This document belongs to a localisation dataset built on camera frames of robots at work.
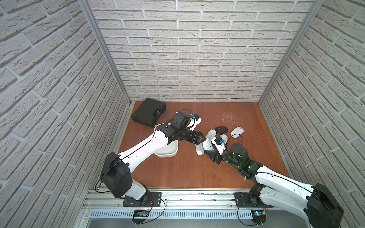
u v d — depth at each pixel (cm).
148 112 106
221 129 100
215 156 68
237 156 59
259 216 69
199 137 68
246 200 73
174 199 75
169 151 90
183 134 65
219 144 66
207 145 75
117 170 41
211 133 98
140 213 70
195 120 70
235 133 100
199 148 89
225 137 97
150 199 73
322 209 40
